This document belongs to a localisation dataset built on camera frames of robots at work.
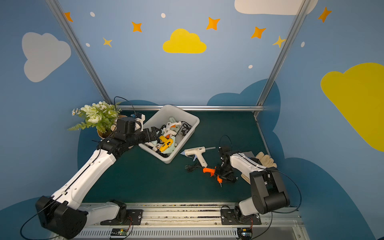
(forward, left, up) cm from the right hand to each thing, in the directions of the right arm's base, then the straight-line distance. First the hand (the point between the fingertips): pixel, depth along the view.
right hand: (220, 176), depth 88 cm
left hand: (+13, +37, +26) cm, 48 cm away
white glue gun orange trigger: (+34, +36, +6) cm, 50 cm away
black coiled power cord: (+4, +18, +1) cm, 18 cm away
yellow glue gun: (+17, +34, +7) cm, 39 cm away
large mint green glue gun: (+42, +36, +4) cm, 55 cm away
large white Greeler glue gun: (+15, +14, +3) cm, 21 cm away
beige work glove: (+13, -30, 0) cm, 32 cm away
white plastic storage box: (+40, +44, +6) cm, 60 cm away
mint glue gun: (+16, +32, +5) cm, 35 cm away
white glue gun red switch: (+13, +42, +7) cm, 44 cm away
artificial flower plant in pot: (+17, +66, +31) cm, 75 cm away
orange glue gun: (+2, +5, 0) cm, 5 cm away
